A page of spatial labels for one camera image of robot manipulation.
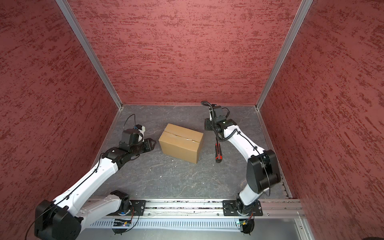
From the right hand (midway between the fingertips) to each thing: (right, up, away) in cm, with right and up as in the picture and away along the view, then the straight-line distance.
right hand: (206, 126), depth 89 cm
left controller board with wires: (-44, -47, -16) cm, 67 cm away
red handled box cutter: (+8, -20, +3) cm, 22 cm away
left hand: (-30, -11, -7) cm, 33 cm away
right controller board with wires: (+19, -48, -18) cm, 55 cm away
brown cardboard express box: (-15, -9, -8) cm, 19 cm away
